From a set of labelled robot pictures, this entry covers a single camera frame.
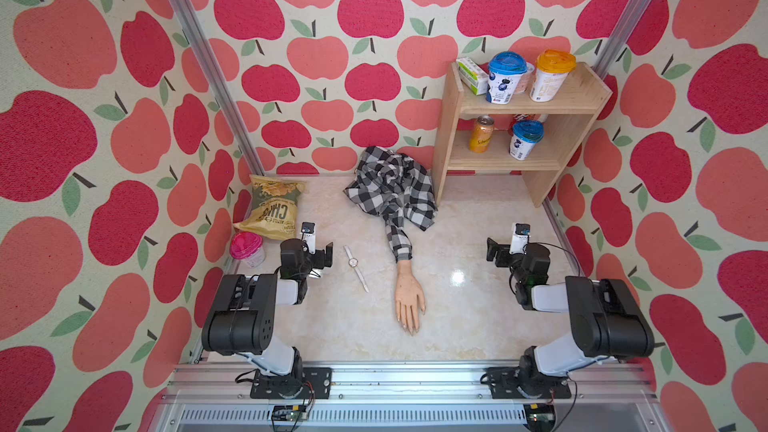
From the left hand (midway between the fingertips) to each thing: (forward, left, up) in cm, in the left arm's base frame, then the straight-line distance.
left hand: (319, 244), depth 95 cm
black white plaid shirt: (+27, -26, -2) cm, 38 cm away
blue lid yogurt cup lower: (+23, -64, +27) cm, 73 cm away
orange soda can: (+26, -52, +25) cm, 63 cm away
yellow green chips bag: (+15, +17, +3) cm, 23 cm away
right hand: (-1, -60, +2) cm, 61 cm away
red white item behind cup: (+32, -68, +27) cm, 80 cm away
